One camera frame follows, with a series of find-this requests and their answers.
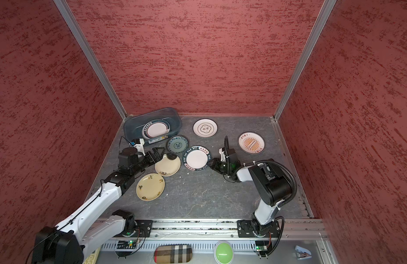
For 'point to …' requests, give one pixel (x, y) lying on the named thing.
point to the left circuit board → (128, 244)
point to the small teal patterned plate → (177, 144)
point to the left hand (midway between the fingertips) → (160, 154)
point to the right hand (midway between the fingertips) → (207, 167)
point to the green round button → (223, 252)
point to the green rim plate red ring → (155, 128)
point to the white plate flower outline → (205, 128)
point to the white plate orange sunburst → (251, 143)
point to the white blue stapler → (302, 253)
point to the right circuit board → (261, 248)
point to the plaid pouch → (173, 254)
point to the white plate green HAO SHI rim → (196, 158)
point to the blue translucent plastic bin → (133, 126)
